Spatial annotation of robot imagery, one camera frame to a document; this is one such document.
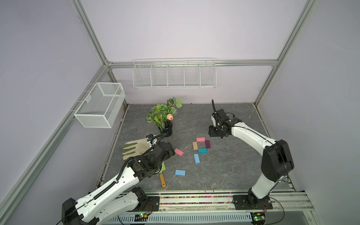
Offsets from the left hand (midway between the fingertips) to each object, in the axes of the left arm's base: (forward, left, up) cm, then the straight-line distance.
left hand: (166, 149), depth 76 cm
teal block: (+6, -23, -16) cm, 29 cm away
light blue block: (-8, -6, -16) cm, 19 cm away
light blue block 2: (0, -18, -16) cm, 24 cm away
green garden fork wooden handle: (-9, +4, -16) cm, 19 cm away
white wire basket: (+24, +38, +10) cm, 46 cm away
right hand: (+14, -29, -6) cm, 33 cm away
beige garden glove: (+11, +23, -16) cm, 30 cm away
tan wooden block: (+10, -18, -17) cm, 26 cm away
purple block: (+10, -27, -16) cm, 33 cm away
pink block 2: (+14, -23, -16) cm, 31 cm away
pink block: (+5, -7, -15) cm, 17 cm away
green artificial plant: (+17, +2, +10) cm, 20 cm away
